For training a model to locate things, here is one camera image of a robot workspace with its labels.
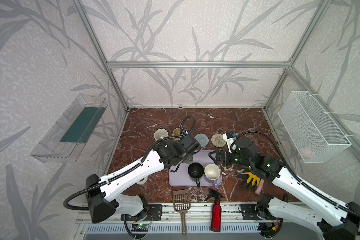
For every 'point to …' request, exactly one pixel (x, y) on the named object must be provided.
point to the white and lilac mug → (212, 172)
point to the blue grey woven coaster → (202, 139)
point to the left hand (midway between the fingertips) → (190, 151)
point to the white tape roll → (143, 181)
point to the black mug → (196, 170)
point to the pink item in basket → (305, 151)
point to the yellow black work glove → (251, 182)
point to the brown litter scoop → (182, 203)
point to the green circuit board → (140, 227)
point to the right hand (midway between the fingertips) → (215, 149)
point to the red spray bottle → (216, 210)
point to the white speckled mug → (159, 133)
